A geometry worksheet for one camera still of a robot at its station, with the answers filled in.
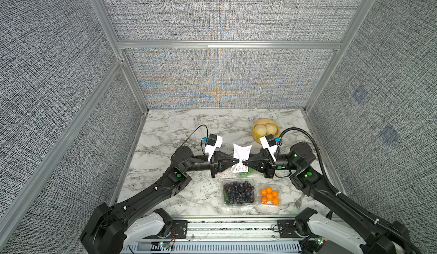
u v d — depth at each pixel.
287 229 0.73
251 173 0.63
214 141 0.55
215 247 0.70
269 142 0.55
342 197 0.47
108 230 0.39
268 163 0.58
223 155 0.60
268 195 0.81
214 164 0.56
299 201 0.80
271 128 1.03
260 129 1.01
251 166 0.61
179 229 0.73
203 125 0.49
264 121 1.08
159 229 0.61
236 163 0.61
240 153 0.59
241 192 0.78
